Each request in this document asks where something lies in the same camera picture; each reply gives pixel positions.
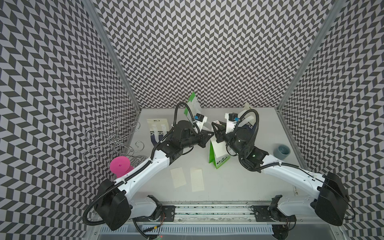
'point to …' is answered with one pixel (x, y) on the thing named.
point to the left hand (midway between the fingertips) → (213, 135)
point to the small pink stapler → (217, 122)
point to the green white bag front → (193, 106)
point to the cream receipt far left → (178, 177)
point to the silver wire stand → (115, 137)
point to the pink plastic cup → (120, 166)
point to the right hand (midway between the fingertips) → (213, 125)
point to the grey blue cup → (282, 151)
